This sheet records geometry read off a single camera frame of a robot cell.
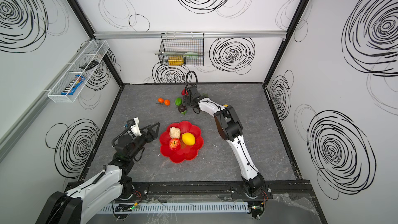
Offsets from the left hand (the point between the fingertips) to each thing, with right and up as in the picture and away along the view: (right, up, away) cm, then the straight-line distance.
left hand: (157, 124), depth 81 cm
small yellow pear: (+34, +11, -16) cm, 39 cm away
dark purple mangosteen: (+12, +7, +18) cm, 23 cm away
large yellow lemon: (+16, -9, +5) cm, 19 cm away
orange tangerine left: (-5, +13, +26) cm, 29 cm away
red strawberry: (+10, +18, +34) cm, 40 cm away
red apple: (+9, -11, +2) cm, 14 cm away
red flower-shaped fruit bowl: (+12, -11, +7) cm, 18 cm away
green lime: (+8, +12, +24) cm, 28 cm away
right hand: (+15, +14, +26) cm, 33 cm away
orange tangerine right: (0, +11, +25) cm, 27 cm away
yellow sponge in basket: (+9, +35, +7) cm, 37 cm away
